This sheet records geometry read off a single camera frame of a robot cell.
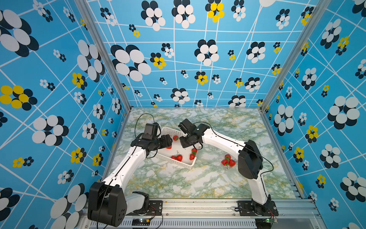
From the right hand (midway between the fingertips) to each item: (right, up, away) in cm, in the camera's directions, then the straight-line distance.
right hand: (185, 141), depth 89 cm
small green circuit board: (-23, -39, -17) cm, 48 cm away
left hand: (-10, +2, -5) cm, 11 cm away
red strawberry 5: (-8, -10, 0) cm, 12 cm away
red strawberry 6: (+6, -6, +2) cm, 9 cm away
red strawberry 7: (+5, -9, 0) cm, 10 cm away
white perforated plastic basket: (0, -10, +2) cm, 11 cm away
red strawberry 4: (-3, -10, 0) cm, 11 cm away
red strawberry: (+25, -12, -3) cm, 28 cm away
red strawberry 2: (-7, +1, +10) cm, 12 cm away
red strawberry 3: (-11, -5, +7) cm, 14 cm away
